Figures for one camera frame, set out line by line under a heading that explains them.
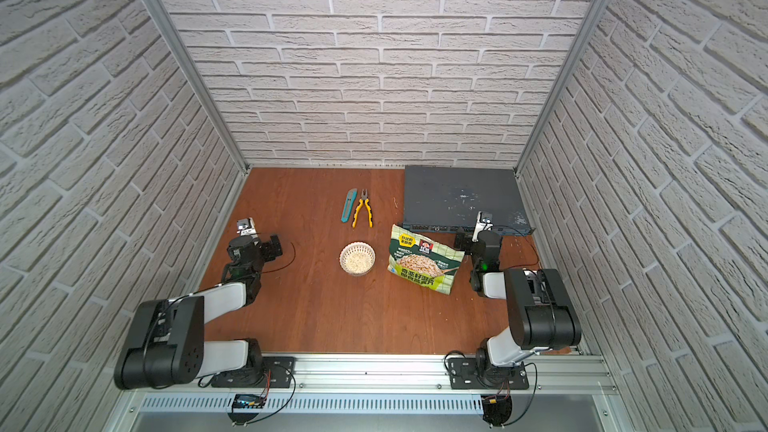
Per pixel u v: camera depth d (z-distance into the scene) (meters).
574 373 1.79
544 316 0.45
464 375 0.73
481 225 0.82
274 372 0.73
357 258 0.90
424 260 0.80
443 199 1.07
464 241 0.85
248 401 0.72
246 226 0.78
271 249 0.84
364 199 1.09
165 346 0.43
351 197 1.10
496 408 0.69
